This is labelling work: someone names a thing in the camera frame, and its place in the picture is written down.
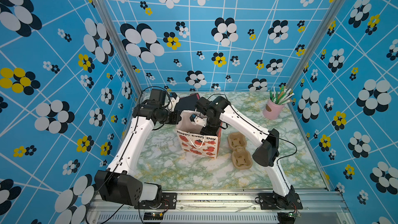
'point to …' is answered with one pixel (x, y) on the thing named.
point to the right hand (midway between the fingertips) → (210, 132)
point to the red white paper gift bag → (192, 141)
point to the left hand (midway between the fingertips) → (182, 116)
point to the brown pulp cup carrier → (242, 158)
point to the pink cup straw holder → (272, 110)
